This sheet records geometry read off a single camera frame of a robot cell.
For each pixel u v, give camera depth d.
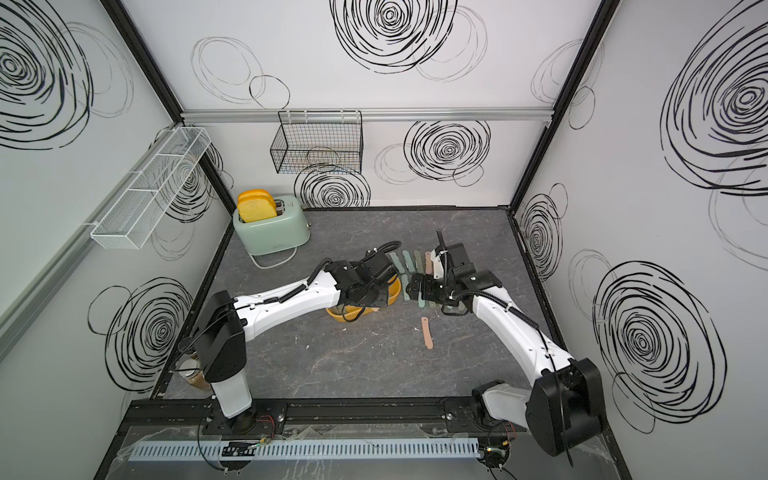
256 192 0.94
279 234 0.97
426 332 0.87
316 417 0.75
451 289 0.61
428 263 0.77
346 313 0.86
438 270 0.73
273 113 0.89
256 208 0.94
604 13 0.72
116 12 0.70
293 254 1.06
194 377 0.71
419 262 1.05
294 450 0.96
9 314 0.51
